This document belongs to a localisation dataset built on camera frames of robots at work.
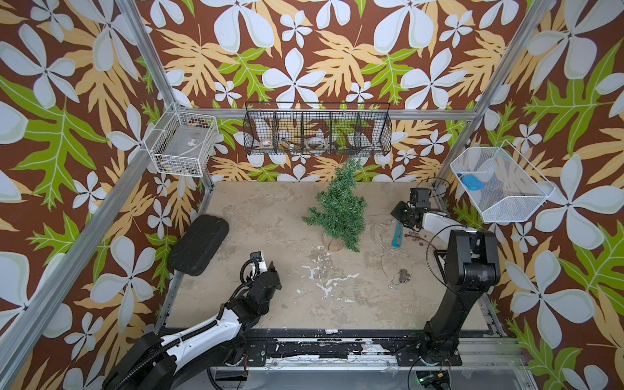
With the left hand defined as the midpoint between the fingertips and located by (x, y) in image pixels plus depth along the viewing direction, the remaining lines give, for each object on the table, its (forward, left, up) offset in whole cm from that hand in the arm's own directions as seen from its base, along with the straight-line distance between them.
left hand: (270, 262), depth 86 cm
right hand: (+25, -50, 0) cm, 56 cm away
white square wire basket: (+34, +32, +27) cm, 54 cm away
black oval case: (+6, +30, -1) cm, 30 cm away
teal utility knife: (+16, -52, -7) cm, 54 cm away
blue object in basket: (+23, -73, +18) cm, 79 cm away
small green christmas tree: (+10, -24, +16) cm, 31 cm away
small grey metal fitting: (-3, -49, -5) cm, 50 cm away
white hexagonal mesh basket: (+14, -79, +24) cm, 84 cm away
